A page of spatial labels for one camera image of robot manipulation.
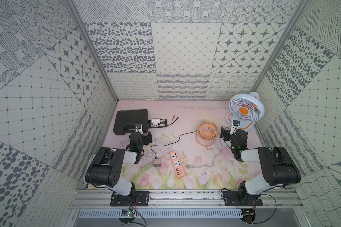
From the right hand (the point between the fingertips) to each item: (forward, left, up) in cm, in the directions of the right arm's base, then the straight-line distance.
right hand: (229, 129), depth 95 cm
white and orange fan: (+5, -8, +16) cm, 18 cm away
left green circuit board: (-48, +60, -6) cm, 77 cm away
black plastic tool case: (+8, +75, -2) cm, 75 cm away
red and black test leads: (+11, +39, -5) cm, 41 cm away
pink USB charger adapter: (-22, +48, -5) cm, 53 cm away
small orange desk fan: (-4, +16, 0) cm, 16 cm away
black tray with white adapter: (+6, +50, -1) cm, 51 cm away
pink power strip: (-23, +35, -4) cm, 42 cm away
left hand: (-3, +60, +1) cm, 60 cm away
